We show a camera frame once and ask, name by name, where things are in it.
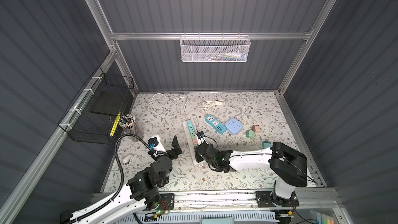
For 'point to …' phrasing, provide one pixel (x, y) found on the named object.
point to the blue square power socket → (233, 126)
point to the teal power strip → (215, 124)
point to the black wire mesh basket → (92, 116)
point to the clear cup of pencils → (128, 123)
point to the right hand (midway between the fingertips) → (196, 149)
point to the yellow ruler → (115, 124)
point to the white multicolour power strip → (189, 141)
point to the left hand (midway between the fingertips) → (169, 140)
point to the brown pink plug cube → (256, 128)
